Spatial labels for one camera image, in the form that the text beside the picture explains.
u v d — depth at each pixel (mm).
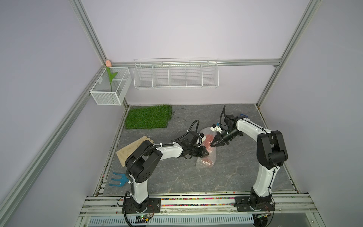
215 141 846
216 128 868
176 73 969
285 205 756
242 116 732
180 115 1157
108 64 891
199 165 821
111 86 887
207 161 804
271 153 518
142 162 484
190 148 767
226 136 802
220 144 806
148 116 1084
